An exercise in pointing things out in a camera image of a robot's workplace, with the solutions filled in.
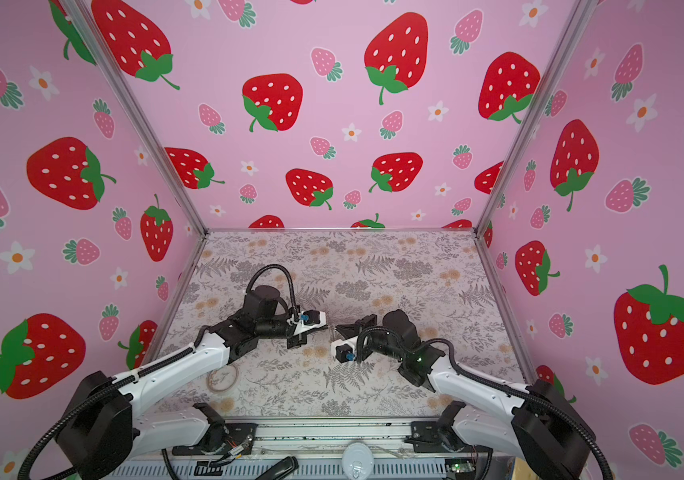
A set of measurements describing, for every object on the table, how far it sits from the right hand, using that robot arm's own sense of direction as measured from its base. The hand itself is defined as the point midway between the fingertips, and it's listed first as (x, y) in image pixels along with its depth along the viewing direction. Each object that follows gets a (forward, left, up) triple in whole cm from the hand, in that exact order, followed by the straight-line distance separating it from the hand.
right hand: (340, 318), depth 77 cm
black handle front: (-33, +9, -13) cm, 36 cm away
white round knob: (-29, -8, -12) cm, 32 cm away
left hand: (0, +4, -2) cm, 5 cm away
